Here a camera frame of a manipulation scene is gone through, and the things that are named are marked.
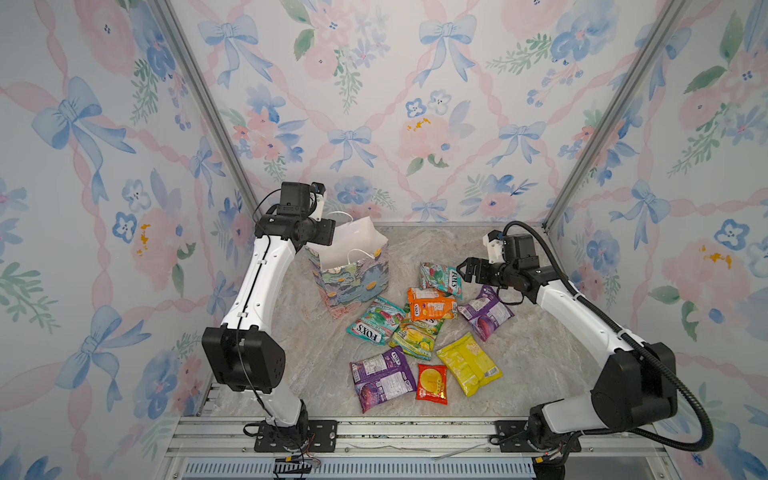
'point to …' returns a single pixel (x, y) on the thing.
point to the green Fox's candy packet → (379, 323)
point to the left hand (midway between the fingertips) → (322, 223)
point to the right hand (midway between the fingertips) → (469, 268)
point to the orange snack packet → (431, 304)
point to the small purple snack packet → (486, 312)
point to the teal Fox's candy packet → (440, 277)
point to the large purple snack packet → (383, 377)
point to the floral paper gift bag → (354, 268)
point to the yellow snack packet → (470, 362)
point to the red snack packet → (432, 383)
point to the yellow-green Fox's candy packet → (416, 338)
